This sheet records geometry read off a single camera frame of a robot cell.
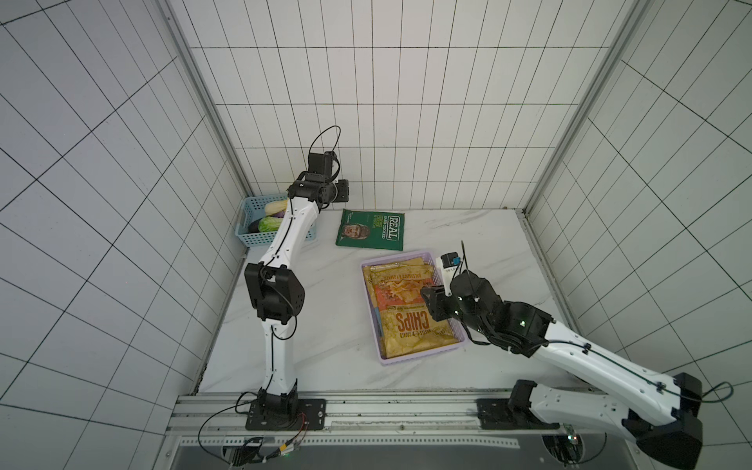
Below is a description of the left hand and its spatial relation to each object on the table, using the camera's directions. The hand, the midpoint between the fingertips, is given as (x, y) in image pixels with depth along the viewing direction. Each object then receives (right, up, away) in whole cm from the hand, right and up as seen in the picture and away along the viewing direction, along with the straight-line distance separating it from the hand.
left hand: (341, 194), depth 92 cm
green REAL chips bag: (+9, -11, +22) cm, 26 cm away
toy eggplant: (-36, -10, +18) cm, 42 cm away
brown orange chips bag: (+20, -37, -8) cm, 43 cm away
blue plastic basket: (-40, -2, +26) cm, 47 cm away
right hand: (+21, -28, -21) cm, 41 cm away
